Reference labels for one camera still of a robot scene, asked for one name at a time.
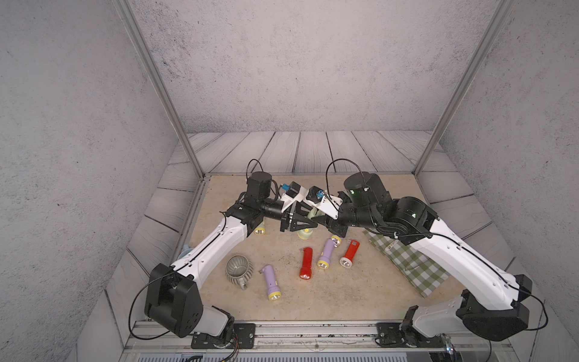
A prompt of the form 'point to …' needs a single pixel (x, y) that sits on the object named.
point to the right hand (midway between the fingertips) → (317, 211)
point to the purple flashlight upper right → (337, 240)
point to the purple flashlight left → (274, 292)
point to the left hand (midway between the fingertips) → (317, 222)
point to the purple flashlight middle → (323, 262)
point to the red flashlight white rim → (346, 262)
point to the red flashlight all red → (307, 265)
